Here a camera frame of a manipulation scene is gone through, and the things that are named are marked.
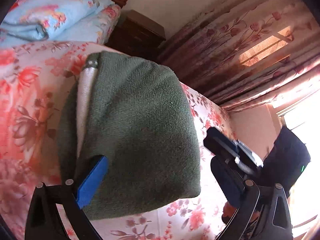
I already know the light blue folded quilt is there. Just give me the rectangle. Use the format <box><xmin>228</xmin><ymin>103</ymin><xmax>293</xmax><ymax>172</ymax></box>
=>
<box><xmin>1</xmin><ymin>0</ymin><xmax>114</xmax><ymax>41</ymax></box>

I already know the blue floral bed sheet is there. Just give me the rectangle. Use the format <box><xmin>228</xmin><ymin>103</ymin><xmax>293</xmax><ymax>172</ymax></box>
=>
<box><xmin>1</xmin><ymin>4</ymin><xmax>120</xmax><ymax>48</ymax></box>

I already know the dark wooden nightstand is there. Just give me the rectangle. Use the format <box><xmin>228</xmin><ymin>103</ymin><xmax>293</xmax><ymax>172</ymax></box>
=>
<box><xmin>106</xmin><ymin>10</ymin><xmax>166</xmax><ymax>61</ymax></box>

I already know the floral pink bed sheet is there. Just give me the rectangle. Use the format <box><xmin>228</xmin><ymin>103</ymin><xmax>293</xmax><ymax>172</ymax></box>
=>
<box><xmin>1</xmin><ymin>42</ymin><xmax>226</xmax><ymax>239</ymax></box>

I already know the green knit sweater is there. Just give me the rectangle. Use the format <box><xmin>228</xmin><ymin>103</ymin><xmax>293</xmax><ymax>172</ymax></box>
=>
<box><xmin>57</xmin><ymin>51</ymin><xmax>201</xmax><ymax>220</ymax></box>

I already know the floral pink curtain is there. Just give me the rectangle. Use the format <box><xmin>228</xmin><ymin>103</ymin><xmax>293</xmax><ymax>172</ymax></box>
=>
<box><xmin>158</xmin><ymin>0</ymin><xmax>319</xmax><ymax>113</ymax></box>

